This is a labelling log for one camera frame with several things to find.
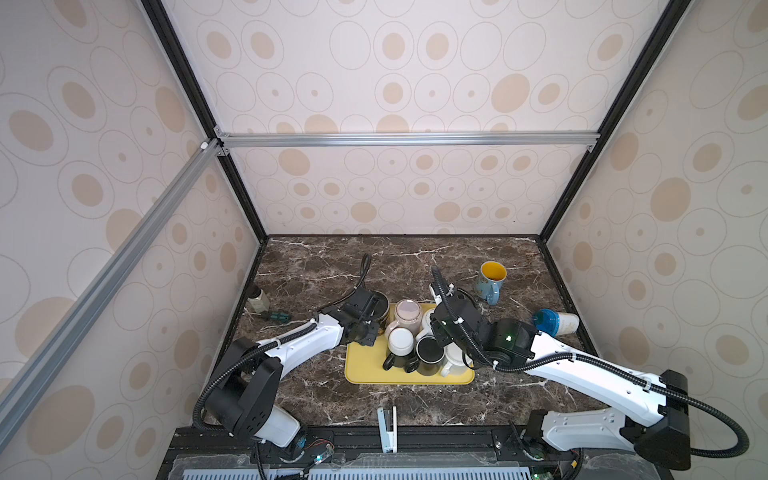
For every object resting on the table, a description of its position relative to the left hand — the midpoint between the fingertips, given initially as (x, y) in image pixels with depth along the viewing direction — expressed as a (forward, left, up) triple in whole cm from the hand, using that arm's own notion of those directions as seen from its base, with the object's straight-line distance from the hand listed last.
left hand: (376, 327), depth 88 cm
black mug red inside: (-10, -14, +4) cm, 18 cm away
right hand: (-3, -16, +15) cm, 22 cm away
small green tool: (+5, +30, -4) cm, 31 cm away
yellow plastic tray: (-10, +3, -4) cm, 11 cm away
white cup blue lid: (+1, -53, +1) cm, 53 cm away
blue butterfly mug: (+14, -36, +2) cm, 38 cm away
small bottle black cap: (+8, +37, +2) cm, 38 cm away
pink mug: (+2, -9, +5) cm, 11 cm away
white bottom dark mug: (-7, -7, +4) cm, 11 cm away
